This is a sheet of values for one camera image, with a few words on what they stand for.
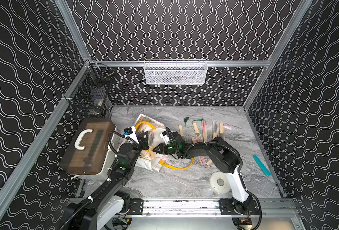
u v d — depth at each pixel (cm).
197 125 107
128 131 67
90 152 79
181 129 106
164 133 90
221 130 106
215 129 105
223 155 56
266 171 87
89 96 97
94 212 41
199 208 76
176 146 78
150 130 77
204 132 104
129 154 60
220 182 83
